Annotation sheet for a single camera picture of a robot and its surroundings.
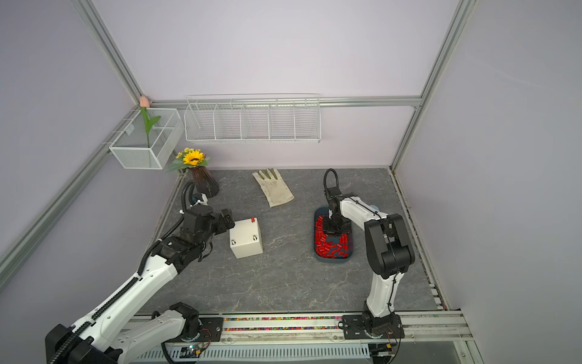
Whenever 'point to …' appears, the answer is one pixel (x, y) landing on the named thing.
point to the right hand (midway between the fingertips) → (330, 232)
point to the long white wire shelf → (254, 118)
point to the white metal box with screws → (245, 238)
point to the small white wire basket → (151, 139)
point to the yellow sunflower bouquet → (189, 157)
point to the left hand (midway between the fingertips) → (221, 216)
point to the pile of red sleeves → (325, 248)
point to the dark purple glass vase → (204, 182)
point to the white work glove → (273, 187)
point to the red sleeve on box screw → (252, 219)
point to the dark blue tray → (333, 237)
